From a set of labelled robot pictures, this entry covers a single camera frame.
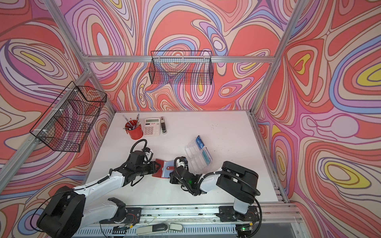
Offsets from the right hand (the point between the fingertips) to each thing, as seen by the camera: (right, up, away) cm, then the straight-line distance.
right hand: (171, 179), depth 85 cm
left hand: (-5, +7, +1) cm, 9 cm away
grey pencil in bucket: (-31, +35, +13) cm, 48 cm away
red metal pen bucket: (-25, +27, +13) cm, 39 cm away
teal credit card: (+20, +13, -3) cm, 24 cm away
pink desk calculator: (-17, +31, +23) cm, 42 cm away
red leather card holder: (-3, +6, 0) cm, 7 cm away
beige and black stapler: (-8, +32, +19) cm, 38 cm away
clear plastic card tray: (+16, +13, +3) cm, 21 cm away
